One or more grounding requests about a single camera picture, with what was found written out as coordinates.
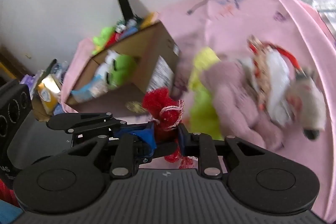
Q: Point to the white red patterned doll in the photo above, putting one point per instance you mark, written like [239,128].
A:
[275,77]

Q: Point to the small panda plush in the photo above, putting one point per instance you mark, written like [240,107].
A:
[120,27]

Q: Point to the grey patterned cloth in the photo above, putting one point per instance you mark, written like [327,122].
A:
[325,11]

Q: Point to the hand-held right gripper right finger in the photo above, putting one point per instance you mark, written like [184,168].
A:
[183,142]

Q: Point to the purple packet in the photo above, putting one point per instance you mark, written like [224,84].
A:
[30,82]

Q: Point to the yellow tissue pack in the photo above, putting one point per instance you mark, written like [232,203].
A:
[48,95]

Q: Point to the yellow fluffy towel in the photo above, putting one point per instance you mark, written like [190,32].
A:
[202,108]

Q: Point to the pink printed bedsheet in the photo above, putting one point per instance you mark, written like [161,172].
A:
[288,29]

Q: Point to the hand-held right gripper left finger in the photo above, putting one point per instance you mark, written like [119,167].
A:
[147,136]

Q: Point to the blue oval pouch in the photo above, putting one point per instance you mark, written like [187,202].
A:
[128,32]

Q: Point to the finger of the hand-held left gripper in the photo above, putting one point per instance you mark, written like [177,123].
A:
[86,120]

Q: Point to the pink plush toy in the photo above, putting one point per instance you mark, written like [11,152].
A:
[231,98]

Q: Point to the black white box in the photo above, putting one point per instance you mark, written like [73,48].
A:
[124,6]

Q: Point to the yellow book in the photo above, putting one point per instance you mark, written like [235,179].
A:
[147,20]

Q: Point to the blue white packet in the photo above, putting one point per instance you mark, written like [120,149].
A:
[86,92]

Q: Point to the green frog plush toy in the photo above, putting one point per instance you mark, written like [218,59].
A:
[123,66]

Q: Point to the lime green plush toy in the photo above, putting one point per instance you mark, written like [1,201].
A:
[105,35]

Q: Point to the red plush toy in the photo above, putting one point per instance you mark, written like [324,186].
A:
[113,39]

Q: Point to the brown cardboard box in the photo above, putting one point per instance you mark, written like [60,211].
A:
[147,50]

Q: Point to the grey plush toy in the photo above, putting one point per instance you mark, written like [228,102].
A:
[309,103]

